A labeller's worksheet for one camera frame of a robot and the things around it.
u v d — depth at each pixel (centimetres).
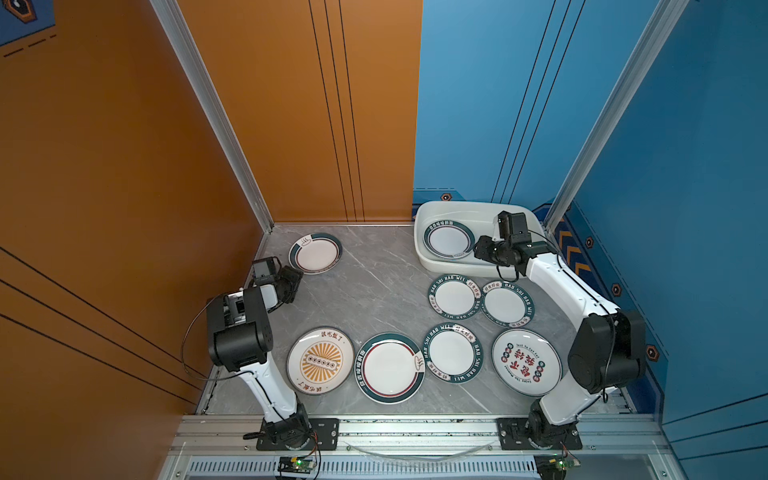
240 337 53
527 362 85
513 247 67
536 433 66
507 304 97
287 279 89
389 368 83
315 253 110
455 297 99
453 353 89
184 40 73
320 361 85
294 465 71
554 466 71
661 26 71
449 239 113
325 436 73
